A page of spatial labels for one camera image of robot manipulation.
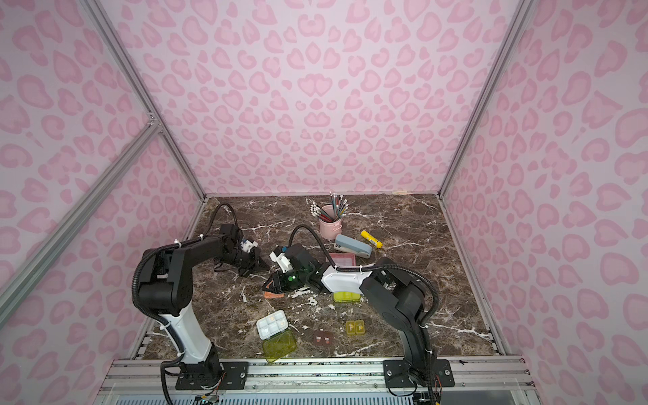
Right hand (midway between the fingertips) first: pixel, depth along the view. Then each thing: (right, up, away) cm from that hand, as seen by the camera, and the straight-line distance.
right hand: (269, 288), depth 83 cm
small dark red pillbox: (+18, -14, -4) cm, 23 cm away
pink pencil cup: (+20, +18, +16) cm, 31 cm away
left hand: (-2, +5, +12) cm, 13 cm away
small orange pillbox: (0, -4, +5) cm, 7 cm away
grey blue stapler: (+27, +12, +16) cm, 34 cm away
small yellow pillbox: (+28, -12, -2) cm, 30 cm away
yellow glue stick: (+37, +14, +19) cm, 44 cm away
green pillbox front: (+4, -15, -2) cm, 16 cm away
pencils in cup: (+23, +27, +10) cm, 37 cm away
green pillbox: (+25, -4, +6) cm, 26 cm away
